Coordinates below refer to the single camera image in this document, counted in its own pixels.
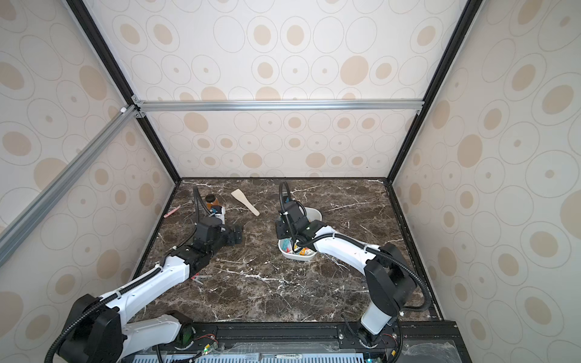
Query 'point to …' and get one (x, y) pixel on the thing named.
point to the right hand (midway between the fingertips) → (289, 222)
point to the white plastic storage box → (285, 245)
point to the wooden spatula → (239, 195)
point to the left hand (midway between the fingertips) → (239, 224)
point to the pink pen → (172, 212)
